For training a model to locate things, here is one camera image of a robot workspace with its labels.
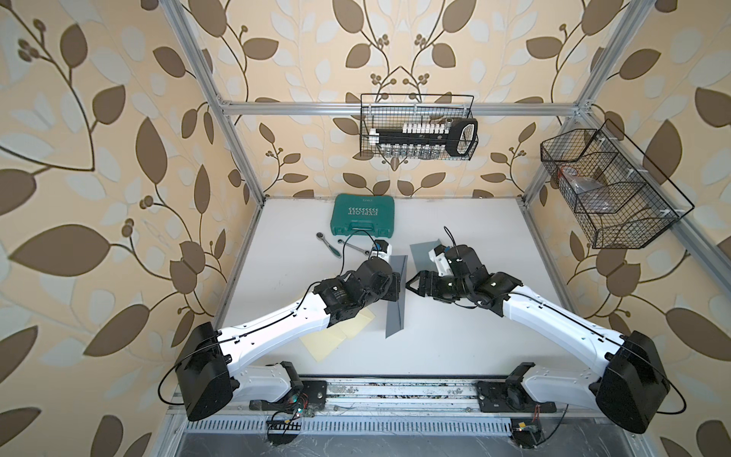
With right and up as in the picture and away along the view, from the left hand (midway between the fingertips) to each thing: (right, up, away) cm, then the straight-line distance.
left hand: (397, 274), depth 76 cm
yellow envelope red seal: (-22, -22, +9) cm, 32 cm away
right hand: (+5, -4, +4) cm, 8 cm away
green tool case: (-11, +18, +34) cm, 40 cm away
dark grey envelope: (0, -10, +2) cm, 11 cm away
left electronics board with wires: (-30, -39, -2) cm, 49 cm away
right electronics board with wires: (+33, -40, -4) cm, 52 cm away
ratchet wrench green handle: (-27, +9, +32) cm, 43 cm away
